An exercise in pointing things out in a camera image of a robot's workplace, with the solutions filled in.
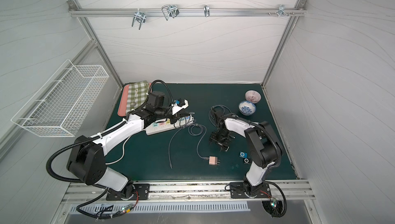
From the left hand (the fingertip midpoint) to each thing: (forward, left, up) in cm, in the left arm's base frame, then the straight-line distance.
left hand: (188, 111), depth 80 cm
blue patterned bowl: (+17, -38, -19) cm, 46 cm away
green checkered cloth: (+30, +43, -20) cm, 56 cm away
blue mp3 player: (-15, -30, -20) cm, 39 cm away
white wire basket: (-7, +57, +11) cm, 58 cm away
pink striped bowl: (+28, -44, -18) cm, 56 cm away
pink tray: (+14, +49, -20) cm, 54 cm away
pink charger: (-19, -14, -19) cm, 30 cm away
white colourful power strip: (+1, +17, -17) cm, 24 cm away
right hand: (-9, -14, -21) cm, 27 cm away
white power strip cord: (-16, +37, -21) cm, 46 cm away
